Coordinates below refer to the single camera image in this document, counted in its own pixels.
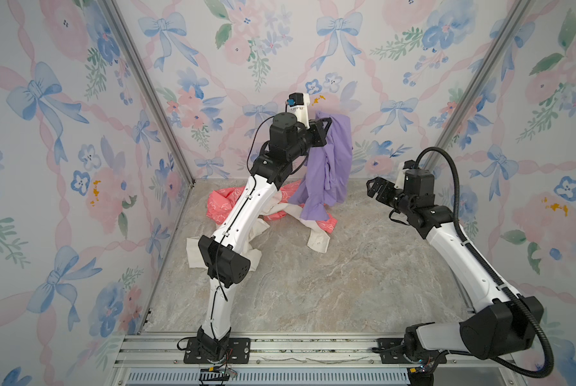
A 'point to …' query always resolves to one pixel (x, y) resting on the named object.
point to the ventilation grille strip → (273, 377)
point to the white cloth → (318, 240)
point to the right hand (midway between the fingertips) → (378, 184)
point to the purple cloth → (327, 170)
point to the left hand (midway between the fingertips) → (335, 116)
